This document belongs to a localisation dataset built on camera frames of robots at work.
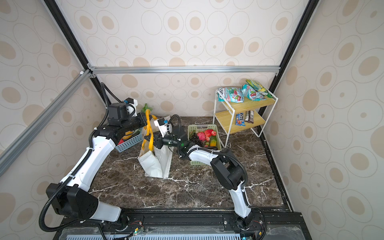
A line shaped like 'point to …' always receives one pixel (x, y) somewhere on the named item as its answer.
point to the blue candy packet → (240, 120)
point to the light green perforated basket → (201, 127)
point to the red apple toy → (208, 132)
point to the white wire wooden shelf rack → (233, 117)
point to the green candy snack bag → (235, 95)
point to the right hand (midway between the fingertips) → (146, 138)
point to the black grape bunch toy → (195, 139)
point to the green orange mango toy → (213, 141)
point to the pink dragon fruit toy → (201, 136)
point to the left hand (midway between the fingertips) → (153, 113)
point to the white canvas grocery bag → (157, 163)
